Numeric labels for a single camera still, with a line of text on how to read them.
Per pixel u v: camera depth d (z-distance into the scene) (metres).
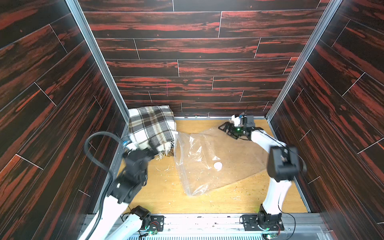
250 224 0.73
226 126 0.88
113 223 0.45
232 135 0.89
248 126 0.77
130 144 0.55
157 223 0.73
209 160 0.97
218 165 0.94
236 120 0.91
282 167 0.53
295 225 0.69
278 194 0.58
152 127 0.93
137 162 0.48
